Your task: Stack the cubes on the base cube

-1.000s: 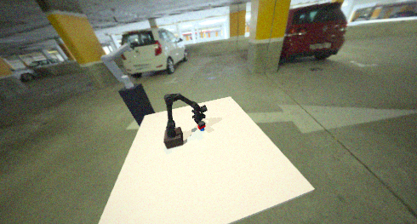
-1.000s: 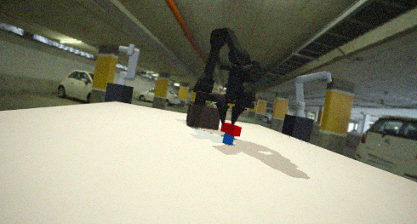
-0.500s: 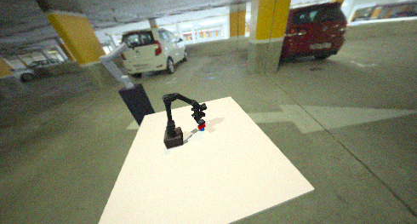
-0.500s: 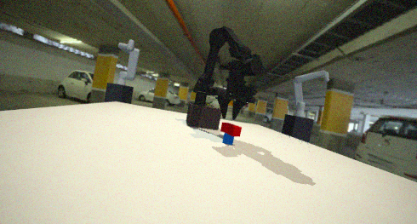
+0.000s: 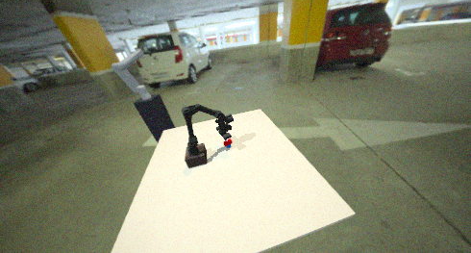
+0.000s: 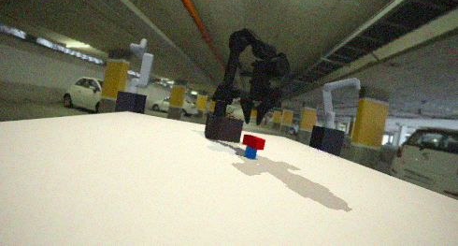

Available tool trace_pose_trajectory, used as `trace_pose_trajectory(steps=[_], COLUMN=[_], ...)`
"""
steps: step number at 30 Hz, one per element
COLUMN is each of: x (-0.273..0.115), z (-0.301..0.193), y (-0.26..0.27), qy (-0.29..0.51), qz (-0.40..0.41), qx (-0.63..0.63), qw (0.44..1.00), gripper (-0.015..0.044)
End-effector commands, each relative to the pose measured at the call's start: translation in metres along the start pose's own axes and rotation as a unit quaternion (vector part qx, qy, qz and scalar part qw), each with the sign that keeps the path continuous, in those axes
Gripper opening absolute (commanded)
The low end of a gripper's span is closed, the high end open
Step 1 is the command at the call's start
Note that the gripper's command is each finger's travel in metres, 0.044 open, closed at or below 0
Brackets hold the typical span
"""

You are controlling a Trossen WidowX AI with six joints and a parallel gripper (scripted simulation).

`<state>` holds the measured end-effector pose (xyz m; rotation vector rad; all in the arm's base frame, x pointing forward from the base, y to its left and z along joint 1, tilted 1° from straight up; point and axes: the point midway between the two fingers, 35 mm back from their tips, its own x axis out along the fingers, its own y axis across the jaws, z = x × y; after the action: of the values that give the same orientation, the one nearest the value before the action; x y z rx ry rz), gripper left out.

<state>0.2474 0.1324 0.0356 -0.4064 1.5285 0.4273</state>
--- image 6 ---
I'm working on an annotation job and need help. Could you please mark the blue cube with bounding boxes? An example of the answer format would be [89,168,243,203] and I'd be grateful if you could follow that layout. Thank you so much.
[244,146,257,159]

